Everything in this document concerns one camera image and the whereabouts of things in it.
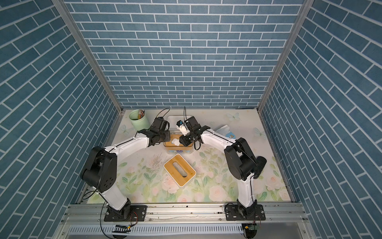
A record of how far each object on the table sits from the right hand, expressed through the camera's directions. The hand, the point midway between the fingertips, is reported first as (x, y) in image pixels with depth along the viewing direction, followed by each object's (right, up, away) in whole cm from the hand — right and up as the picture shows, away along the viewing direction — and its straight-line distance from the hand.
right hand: (183, 139), depth 93 cm
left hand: (-8, +3, +1) cm, 8 cm away
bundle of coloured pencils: (-27, +16, +2) cm, 32 cm away
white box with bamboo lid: (0, -18, -7) cm, 20 cm away
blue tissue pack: (-2, -6, -1) cm, 7 cm away
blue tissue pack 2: (+27, +5, +6) cm, 28 cm away
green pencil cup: (-31, +10, +5) cm, 33 cm away
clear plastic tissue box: (-4, -2, -1) cm, 4 cm away
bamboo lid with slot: (-8, -3, -2) cm, 9 cm away
